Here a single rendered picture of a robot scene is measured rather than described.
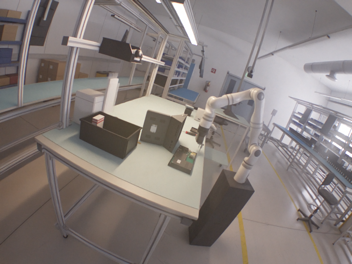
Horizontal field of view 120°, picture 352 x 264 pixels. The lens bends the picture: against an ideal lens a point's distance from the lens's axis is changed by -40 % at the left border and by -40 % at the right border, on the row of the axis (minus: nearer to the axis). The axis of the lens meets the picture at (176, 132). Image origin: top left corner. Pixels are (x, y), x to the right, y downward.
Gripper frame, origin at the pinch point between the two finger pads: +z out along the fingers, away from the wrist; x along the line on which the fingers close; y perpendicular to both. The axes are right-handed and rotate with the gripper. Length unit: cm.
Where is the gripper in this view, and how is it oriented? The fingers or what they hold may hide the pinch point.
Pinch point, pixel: (198, 149)
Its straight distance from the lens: 118.6
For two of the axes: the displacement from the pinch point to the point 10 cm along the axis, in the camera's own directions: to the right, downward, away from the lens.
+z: -3.1, 8.9, 3.5
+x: 0.0, 3.7, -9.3
